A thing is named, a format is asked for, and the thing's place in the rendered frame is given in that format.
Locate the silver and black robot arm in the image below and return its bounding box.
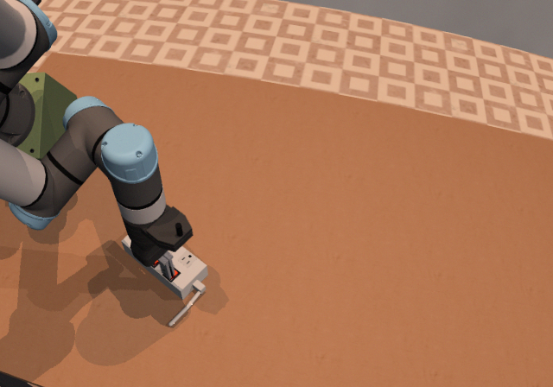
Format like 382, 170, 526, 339
0, 0, 162, 231

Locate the white power strip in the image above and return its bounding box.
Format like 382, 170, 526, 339
121, 235, 208, 327

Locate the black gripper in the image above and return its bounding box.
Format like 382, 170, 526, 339
118, 186, 193, 279

